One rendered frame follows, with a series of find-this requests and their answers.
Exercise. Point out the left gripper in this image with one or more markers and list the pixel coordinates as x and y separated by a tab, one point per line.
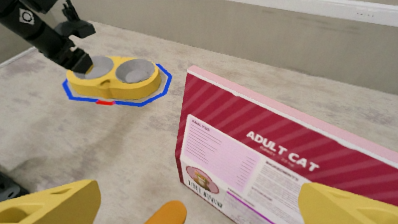
59	51

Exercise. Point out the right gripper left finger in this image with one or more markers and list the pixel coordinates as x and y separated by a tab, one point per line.
74	203

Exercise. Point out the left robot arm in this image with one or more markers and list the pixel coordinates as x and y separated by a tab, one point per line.
18	18

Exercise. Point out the blue tape outline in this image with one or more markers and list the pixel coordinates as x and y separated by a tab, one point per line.
70	96

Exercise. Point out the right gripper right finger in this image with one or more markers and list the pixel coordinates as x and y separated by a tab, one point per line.
320	204

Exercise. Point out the grey steel bowl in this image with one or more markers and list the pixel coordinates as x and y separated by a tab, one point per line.
134	71
102	65

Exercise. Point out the pink and red cat food pouch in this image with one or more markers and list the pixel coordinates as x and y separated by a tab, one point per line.
248	155

